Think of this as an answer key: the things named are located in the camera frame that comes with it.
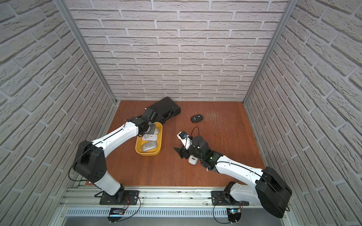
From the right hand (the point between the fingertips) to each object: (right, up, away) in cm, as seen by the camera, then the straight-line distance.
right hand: (181, 142), depth 80 cm
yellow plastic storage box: (-29, -2, +14) cm, 32 cm away
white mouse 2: (-23, -5, +13) cm, 27 cm away
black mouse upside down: (+11, +14, +26) cm, 31 cm away
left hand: (-21, +9, +9) cm, 24 cm away
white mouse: (-23, +1, +13) cm, 26 cm away
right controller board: (+27, -35, -10) cm, 46 cm away
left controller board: (-33, -33, -10) cm, 48 cm away
